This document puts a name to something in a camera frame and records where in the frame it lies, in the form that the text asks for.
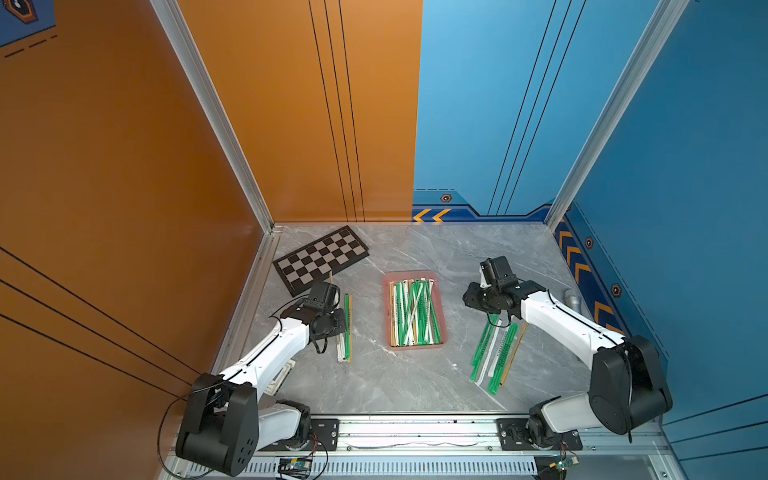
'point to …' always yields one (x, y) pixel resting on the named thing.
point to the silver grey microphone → (573, 300)
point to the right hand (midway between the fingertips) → (466, 297)
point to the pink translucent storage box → (415, 310)
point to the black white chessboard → (320, 259)
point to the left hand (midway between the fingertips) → (340, 320)
